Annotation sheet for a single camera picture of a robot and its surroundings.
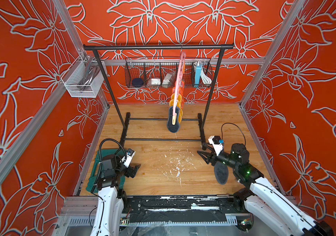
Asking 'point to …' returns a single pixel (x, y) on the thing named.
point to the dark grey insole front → (221, 172)
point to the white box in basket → (155, 81)
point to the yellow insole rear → (179, 98)
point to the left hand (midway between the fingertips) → (129, 159)
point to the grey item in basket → (167, 80)
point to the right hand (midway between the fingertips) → (199, 148)
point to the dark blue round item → (137, 82)
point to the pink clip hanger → (174, 119)
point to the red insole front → (181, 87)
